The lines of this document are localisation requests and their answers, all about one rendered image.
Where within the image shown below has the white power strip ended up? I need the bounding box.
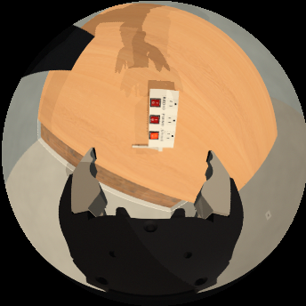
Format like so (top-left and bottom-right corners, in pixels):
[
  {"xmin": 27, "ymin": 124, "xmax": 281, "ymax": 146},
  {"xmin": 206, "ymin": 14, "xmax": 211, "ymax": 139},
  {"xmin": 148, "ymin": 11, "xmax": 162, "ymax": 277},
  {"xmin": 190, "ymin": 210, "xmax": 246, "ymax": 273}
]
[{"xmin": 132, "ymin": 89, "xmax": 179, "ymax": 151}]

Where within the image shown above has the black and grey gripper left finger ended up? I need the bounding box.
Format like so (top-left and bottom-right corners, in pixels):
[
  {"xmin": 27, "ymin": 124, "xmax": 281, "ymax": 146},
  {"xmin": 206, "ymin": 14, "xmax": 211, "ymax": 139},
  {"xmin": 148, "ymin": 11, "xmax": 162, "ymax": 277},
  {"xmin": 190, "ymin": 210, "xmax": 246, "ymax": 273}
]
[{"xmin": 59, "ymin": 148, "xmax": 108, "ymax": 259}]

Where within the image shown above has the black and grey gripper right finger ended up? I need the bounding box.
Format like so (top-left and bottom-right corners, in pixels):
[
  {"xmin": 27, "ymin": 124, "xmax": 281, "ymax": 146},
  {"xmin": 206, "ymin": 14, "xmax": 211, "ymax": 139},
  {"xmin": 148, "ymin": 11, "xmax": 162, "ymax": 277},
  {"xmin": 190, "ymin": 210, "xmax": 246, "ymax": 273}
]
[{"xmin": 194, "ymin": 150, "xmax": 244, "ymax": 262}]

